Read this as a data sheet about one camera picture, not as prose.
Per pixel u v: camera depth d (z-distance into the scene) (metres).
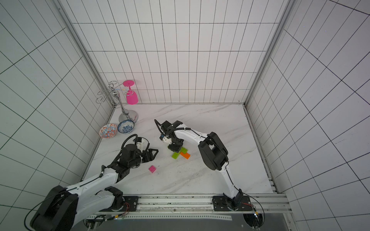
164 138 0.84
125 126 1.03
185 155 0.90
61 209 0.40
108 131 1.00
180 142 0.80
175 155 0.89
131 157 0.67
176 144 0.78
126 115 1.07
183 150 0.90
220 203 0.73
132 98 1.04
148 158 0.75
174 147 0.81
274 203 0.74
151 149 0.77
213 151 0.54
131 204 0.73
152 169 0.85
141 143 0.78
